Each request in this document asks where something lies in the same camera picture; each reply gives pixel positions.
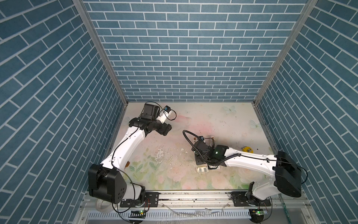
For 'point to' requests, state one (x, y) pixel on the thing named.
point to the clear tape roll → (103, 206)
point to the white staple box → (210, 166)
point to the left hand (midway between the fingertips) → (165, 123)
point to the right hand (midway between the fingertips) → (195, 156)
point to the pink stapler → (213, 138)
